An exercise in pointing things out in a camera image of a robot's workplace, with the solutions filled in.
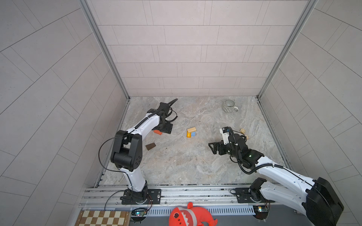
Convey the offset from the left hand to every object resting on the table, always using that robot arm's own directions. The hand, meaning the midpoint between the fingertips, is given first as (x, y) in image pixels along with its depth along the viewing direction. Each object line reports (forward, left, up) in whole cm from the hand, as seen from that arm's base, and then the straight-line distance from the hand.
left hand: (165, 126), depth 92 cm
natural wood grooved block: (0, -17, -4) cm, 18 cm away
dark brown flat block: (-12, +9, -5) cm, 15 cm away
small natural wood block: (0, -52, -5) cm, 52 cm away
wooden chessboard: (-48, +23, -1) cm, 53 cm away
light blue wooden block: (-3, -19, -5) cm, 19 cm away
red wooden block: (-5, +4, +2) cm, 7 cm away
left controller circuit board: (-46, +8, -3) cm, 47 cm away
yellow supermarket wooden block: (-3, -15, -5) cm, 16 cm away
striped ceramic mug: (+21, -47, -4) cm, 51 cm away
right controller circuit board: (-45, -51, -5) cm, 68 cm away
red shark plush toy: (-47, -16, +3) cm, 50 cm away
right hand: (-14, -30, +3) cm, 33 cm away
